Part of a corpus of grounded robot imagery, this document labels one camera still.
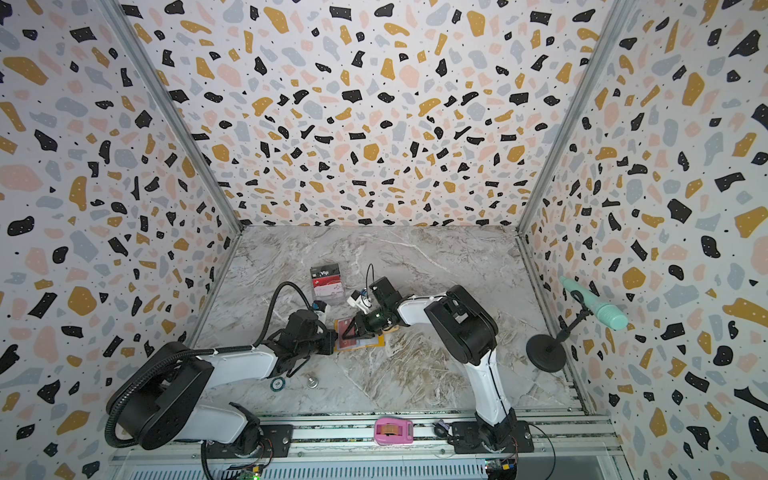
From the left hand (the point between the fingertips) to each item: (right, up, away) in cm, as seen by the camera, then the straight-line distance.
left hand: (344, 332), depth 90 cm
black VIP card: (-8, +18, +10) cm, 22 cm away
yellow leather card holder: (-1, +1, +2) cm, 2 cm away
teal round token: (-17, -13, -7) cm, 23 cm away
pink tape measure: (+16, -20, -17) cm, 31 cm away
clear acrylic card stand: (-6, +8, +10) cm, 14 cm away
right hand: (0, 0, -3) cm, 3 cm away
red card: (-7, +13, +10) cm, 17 cm away
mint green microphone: (+60, +11, -30) cm, 68 cm away
